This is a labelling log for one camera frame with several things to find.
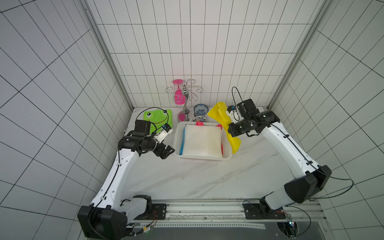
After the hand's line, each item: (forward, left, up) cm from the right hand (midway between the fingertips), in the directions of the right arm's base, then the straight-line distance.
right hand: (223, 130), depth 77 cm
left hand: (-10, +30, -4) cm, 32 cm away
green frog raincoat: (+24, +45, -21) cm, 55 cm away
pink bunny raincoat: (+15, +14, -13) cm, 24 cm away
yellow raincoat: (+4, +3, +9) cm, 10 cm away
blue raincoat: (+3, +23, -19) cm, 30 cm away
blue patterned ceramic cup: (+24, +13, -19) cm, 33 cm away
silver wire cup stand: (+27, +21, +5) cm, 34 cm away
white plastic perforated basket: (+6, +27, -13) cm, 30 cm away
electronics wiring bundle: (-42, +34, -21) cm, 59 cm away
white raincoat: (+3, +11, -16) cm, 20 cm away
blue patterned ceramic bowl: (+36, +13, -22) cm, 44 cm away
